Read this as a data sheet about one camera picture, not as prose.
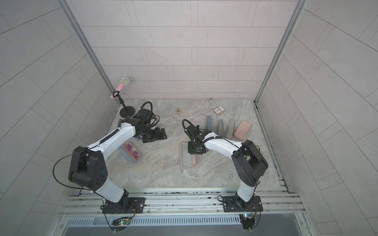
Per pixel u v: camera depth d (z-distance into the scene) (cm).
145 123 67
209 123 99
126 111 108
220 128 96
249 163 45
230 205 71
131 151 88
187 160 84
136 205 71
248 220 69
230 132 92
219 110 109
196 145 65
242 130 99
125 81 92
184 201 73
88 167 43
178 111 109
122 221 65
